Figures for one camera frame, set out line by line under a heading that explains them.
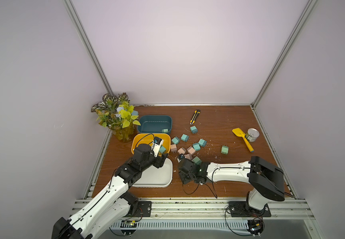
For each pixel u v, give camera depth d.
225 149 0.93
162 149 0.93
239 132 1.01
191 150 0.92
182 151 0.92
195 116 1.13
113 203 0.49
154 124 1.09
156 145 0.67
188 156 0.89
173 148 0.93
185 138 0.98
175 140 0.97
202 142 0.96
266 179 0.43
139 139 0.99
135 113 1.17
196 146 0.95
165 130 1.03
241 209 0.72
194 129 1.03
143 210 0.73
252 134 0.97
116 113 0.85
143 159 0.58
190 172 0.63
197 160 0.88
